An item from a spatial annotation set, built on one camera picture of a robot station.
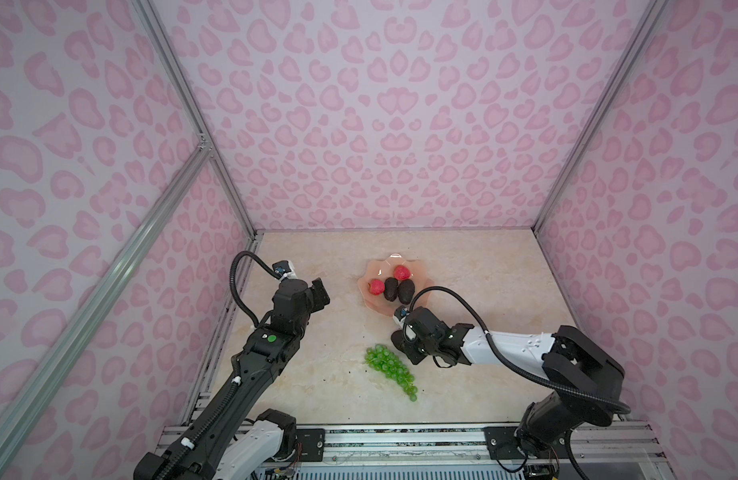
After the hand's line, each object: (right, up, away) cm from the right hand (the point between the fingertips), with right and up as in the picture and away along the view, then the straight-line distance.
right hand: (406, 342), depth 87 cm
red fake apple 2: (-1, +20, +13) cm, 24 cm away
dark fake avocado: (-4, +14, +11) cm, 19 cm away
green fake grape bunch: (-8, -3, -5) cm, 10 cm away
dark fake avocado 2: (0, +14, +9) cm, 16 cm away
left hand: (-26, +19, -9) cm, 33 cm away
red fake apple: (-9, +15, +10) cm, 20 cm away
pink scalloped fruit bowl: (-6, +20, +17) cm, 27 cm away
